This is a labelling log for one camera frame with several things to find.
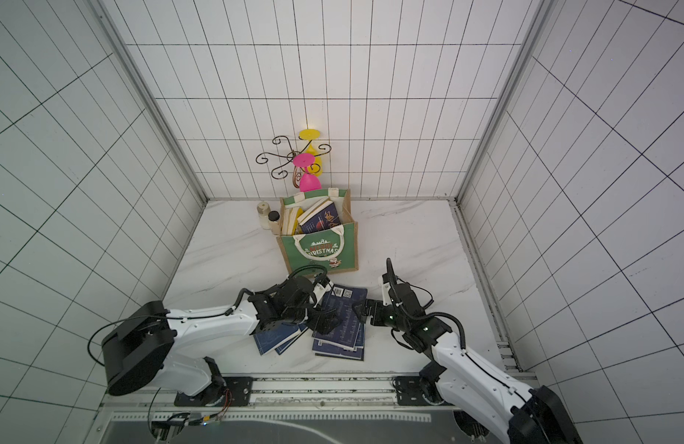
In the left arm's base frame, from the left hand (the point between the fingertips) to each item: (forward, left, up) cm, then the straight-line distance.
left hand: (326, 319), depth 82 cm
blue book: (-7, +12, -3) cm, 14 cm away
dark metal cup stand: (+43, +22, +27) cm, 56 cm away
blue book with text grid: (-6, -7, +1) cm, 9 cm away
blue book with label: (-6, +17, -1) cm, 18 cm away
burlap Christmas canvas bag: (+20, -2, +8) cm, 22 cm away
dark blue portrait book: (+30, +1, +12) cm, 33 cm away
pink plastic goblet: (+40, +7, +19) cm, 45 cm away
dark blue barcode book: (-8, +1, -2) cm, 8 cm away
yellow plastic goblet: (+57, +7, +27) cm, 64 cm away
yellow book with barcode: (+30, +10, +14) cm, 35 cm away
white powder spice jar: (+40, +26, +6) cm, 48 cm away
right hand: (+5, -12, +3) cm, 13 cm away
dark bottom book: (+28, +9, +15) cm, 33 cm away
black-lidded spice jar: (+37, +22, +3) cm, 43 cm away
